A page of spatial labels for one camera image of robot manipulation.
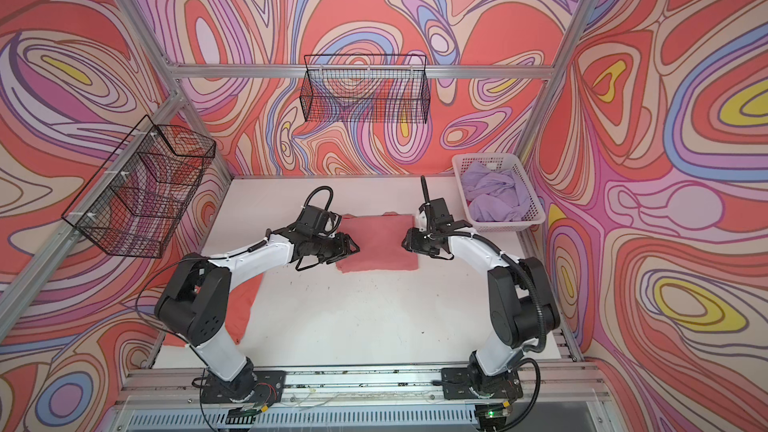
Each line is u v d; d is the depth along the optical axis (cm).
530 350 49
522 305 46
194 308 46
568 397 71
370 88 96
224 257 52
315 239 73
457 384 73
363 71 87
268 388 72
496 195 106
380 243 98
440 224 71
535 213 99
